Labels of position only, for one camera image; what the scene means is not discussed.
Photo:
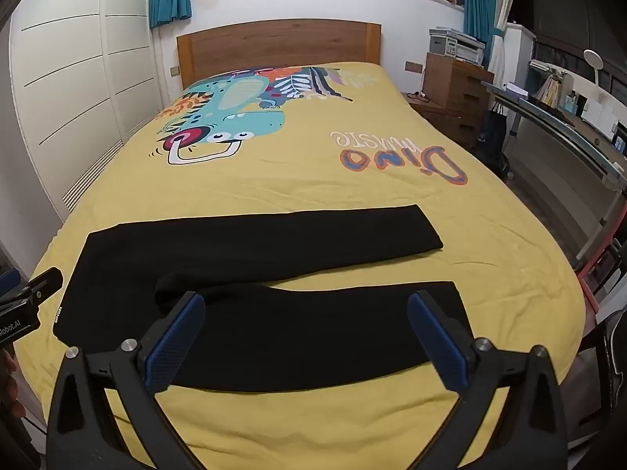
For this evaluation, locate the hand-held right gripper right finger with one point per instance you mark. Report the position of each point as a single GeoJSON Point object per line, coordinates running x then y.
{"type": "Point", "coordinates": [438, 347]}

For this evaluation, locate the white vent grille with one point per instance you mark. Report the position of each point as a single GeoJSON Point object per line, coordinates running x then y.
{"type": "Point", "coordinates": [90, 178]}

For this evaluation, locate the white desk lamp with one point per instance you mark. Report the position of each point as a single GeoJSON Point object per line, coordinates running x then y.
{"type": "Point", "coordinates": [594, 61]}

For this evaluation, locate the black pants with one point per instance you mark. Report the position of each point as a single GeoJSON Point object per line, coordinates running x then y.
{"type": "Point", "coordinates": [254, 254]}

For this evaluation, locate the yellow printed bedspread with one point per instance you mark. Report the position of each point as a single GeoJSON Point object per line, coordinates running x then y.
{"type": "Point", "coordinates": [352, 176]}

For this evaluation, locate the wooden headboard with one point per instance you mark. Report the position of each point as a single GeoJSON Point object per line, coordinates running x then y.
{"type": "Point", "coordinates": [279, 44]}

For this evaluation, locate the red framed chair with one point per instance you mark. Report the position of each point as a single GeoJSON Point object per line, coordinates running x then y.
{"type": "Point", "coordinates": [595, 279]}

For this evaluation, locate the upright paper folders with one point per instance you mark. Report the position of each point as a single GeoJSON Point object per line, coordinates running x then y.
{"type": "Point", "coordinates": [547, 89]}

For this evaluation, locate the grey printer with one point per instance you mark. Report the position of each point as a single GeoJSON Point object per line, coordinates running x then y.
{"type": "Point", "coordinates": [455, 46]}

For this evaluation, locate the grey desk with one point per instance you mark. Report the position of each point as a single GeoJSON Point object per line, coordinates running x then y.
{"type": "Point", "coordinates": [553, 132]}

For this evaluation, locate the black bag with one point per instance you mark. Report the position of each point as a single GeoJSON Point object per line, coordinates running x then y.
{"type": "Point", "coordinates": [492, 134]}

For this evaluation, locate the wooden dresser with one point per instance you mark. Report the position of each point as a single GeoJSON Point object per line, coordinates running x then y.
{"type": "Point", "coordinates": [455, 85]}

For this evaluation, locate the white cabinet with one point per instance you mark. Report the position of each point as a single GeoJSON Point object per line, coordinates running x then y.
{"type": "Point", "coordinates": [518, 54]}

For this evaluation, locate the low wooden nightstand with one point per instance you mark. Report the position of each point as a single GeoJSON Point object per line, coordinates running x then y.
{"type": "Point", "coordinates": [448, 122]}

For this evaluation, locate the white wardrobe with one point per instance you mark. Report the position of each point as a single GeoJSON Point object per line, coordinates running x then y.
{"type": "Point", "coordinates": [73, 83]}

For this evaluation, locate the person's left hand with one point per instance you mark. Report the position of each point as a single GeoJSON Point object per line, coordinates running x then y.
{"type": "Point", "coordinates": [7, 382]}

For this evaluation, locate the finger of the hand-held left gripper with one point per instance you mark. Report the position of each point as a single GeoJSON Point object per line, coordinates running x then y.
{"type": "Point", "coordinates": [48, 279]}
{"type": "Point", "coordinates": [9, 278]}

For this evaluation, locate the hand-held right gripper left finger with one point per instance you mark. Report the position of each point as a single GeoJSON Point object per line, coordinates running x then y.
{"type": "Point", "coordinates": [174, 347]}

